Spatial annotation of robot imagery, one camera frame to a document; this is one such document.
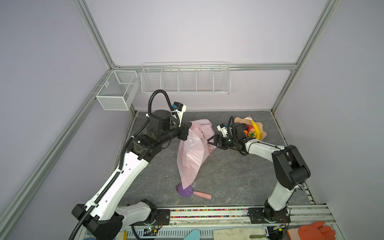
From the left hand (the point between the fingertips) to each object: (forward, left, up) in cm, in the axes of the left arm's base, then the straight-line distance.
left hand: (191, 126), depth 66 cm
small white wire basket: (+45, +49, -13) cm, 68 cm away
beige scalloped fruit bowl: (+27, -41, -31) cm, 58 cm away
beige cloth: (-39, -19, -34) cm, 55 cm away
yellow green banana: (+17, -45, -31) cm, 57 cm away
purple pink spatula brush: (-19, +3, -33) cm, 38 cm away
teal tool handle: (-38, +1, -35) cm, 51 cm away
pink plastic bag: (-8, 0, -11) cm, 14 cm away
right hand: (+6, -11, -25) cm, 28 cm away
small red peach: (+20, -41, -31) cm, 55 cm away
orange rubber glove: (-40, -55, -33) cm, 75 cm away
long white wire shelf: (+47, +2, -6) cm, 47 cm away
